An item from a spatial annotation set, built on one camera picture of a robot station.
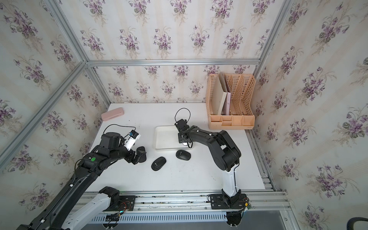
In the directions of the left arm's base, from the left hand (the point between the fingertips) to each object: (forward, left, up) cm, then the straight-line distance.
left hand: (140, 148), depth 75 cm
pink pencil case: (+38, +33, -16) cm, 53 cm away
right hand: (+16, -25, -16) cm, 34 cm away
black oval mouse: (+3, -23, -14) cm, 27 cm away
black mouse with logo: (-3, -8, -14) cm, 17 cm away
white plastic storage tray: (+18, -11, -18) cm, 27 cm away
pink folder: (+30, -53, 0) cm, 61 cm away
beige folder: (+42, -49, +3) cm, 65 cm away
